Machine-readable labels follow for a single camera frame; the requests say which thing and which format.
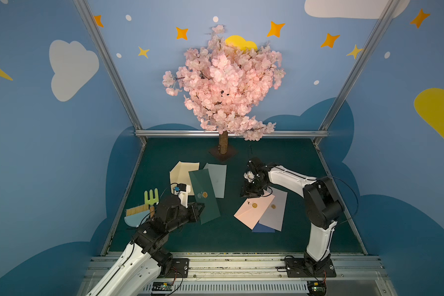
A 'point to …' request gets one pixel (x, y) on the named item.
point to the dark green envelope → (203, 192)
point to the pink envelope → (253, 209)
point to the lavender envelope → (274, 216)
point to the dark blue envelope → (259, 227)
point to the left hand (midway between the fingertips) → (205, 203)
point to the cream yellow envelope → (180, 174)
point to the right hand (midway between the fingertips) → (245, 193)
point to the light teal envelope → (217, 174)
